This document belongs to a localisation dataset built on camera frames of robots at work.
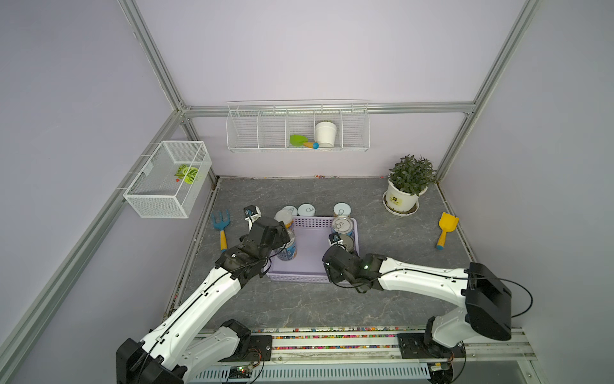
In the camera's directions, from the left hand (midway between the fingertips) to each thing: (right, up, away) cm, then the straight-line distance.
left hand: (272, 231), depth 77 cm
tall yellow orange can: (+3, +3, +13) cm, 14 cm away
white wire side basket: (-36, +15, +3) cm, 40 cm away
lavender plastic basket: (+13, -5, +22) cm, 26 cm away
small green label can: (+10, +6, +25) cm, 27 cm away
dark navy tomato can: (+26, -5, +10) cm, 28 cm away
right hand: (+21, -11, +6) cm, 25 cm away
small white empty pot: (+18, +36, +15) cm, 43 cm away
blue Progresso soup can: (+4, -9, +10) cm, 14 cm away
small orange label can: (+25, +7, +25) cm, 36 cm away
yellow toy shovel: (+72, 0, +26) cm, 76 cm away
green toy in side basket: (-29, +19, +5) cm, 35 cm away
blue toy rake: (-27, -1, +26) cm, 37 cm away
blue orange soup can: (+25, +1, +14) cm, 28 cm away
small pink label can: (+4, +6, +25) cm, 26 cm away
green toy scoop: (+7, +35, +21) cm, 42 cm away
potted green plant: (+52, +19, +18) cm, 58 cm away
